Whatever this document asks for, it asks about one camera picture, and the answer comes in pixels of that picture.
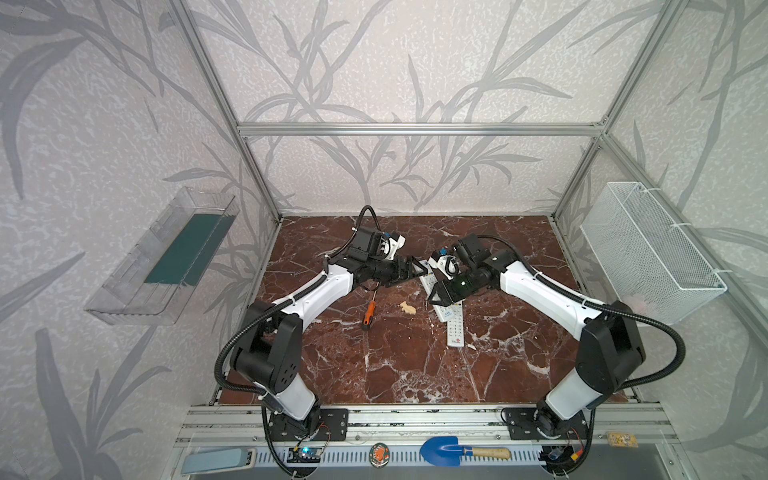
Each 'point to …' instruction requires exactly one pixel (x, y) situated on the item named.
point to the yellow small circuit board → (623, 440)
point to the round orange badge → (379, 455)
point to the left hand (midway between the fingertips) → (421, 266)
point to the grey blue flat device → (218, 460)
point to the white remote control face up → (455, 327)
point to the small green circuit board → (304, 455)
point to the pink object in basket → (640, 303)
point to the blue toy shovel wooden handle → (446, 451)
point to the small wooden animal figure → (408, 308)
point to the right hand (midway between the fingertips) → (435, 288)
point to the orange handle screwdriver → (372, 305)
